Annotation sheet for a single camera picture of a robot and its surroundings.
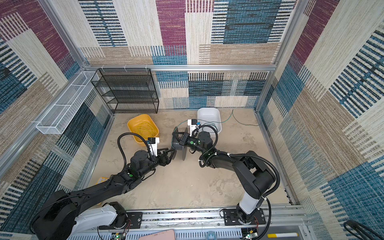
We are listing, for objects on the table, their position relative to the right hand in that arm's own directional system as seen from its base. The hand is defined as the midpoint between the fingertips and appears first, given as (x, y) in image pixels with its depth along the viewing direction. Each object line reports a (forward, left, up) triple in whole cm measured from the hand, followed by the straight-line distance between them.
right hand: (171, 135), depth 79 cm
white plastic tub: (+31, -25, -21) cm, 45 cm away
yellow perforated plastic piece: (-15, +41, -20) cm, 47 cm away
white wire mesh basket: (+2, +53, +13) cm, 54 cm away
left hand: (-5, 0, -4) cm, 6 cm away
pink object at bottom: (-41, +2, -19) cm, 45 cm away
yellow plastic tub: (+29, +24, -17) cm, 41 cm away
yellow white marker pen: (-42, -51, -23) cm, 70 cm away
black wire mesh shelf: (+45, +36, -4) cm, 57 cm away
